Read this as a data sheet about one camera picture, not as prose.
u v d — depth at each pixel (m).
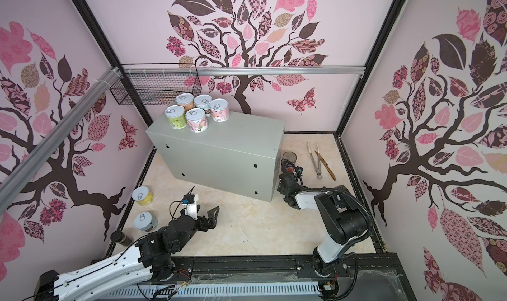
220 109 0.74
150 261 0.54
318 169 1.02
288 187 0.75
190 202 0.66
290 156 0.97
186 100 0.78
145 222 0.81
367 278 0.71
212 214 0.71
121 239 0.74
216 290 0.70
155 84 0.95
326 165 1.06
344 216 0.47
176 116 0.71
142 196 0.88
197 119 0.71
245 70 0.93
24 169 0.53
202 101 0.77
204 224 0.68
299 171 0.85
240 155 0.68
